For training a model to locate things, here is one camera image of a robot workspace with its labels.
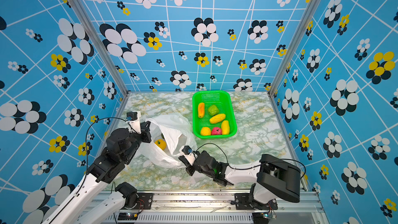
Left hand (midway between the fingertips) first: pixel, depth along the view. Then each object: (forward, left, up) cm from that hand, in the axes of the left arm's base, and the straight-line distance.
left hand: (150, 121), depth 70 cm
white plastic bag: (-5, -9, -3) cm, 11 cm away
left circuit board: (-33, +11, -31) cm, 47 cm away
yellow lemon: (+7, -26, -21) cm, 34 cm away
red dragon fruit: (+8, -32, -23) cm, 40 cm away
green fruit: (+24, -31, -22) cm, 44 cm away
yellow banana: (+18, -33, -23) cm, 44 cm away
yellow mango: (+11, -38, -22) cm, 45 cm away
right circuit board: (-33, -54, -26) cm, 68 cm away
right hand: (-10, -13, -18) cm, 24 cm away
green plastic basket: (+33, -39, -22) cm, 55 cm away
